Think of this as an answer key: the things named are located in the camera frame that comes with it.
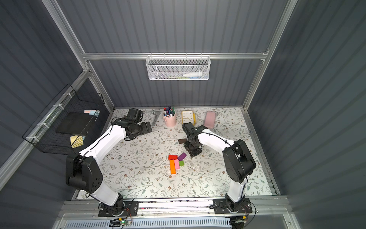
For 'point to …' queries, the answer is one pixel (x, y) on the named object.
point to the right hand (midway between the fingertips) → (185, 153)
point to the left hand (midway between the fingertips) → (146, 130)
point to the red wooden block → (172, 157)
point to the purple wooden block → (182, 157)
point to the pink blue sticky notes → (91, 112)
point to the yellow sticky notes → (76, 141)
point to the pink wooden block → (177, 164)
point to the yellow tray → (187, 116)
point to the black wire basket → (42, 134)
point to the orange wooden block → (172, 166)
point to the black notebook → (75, 122)
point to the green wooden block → (181, 162)
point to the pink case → (209, 119)
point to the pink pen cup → (169, 117)
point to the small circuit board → (119, 222)
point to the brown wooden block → (182, 141)
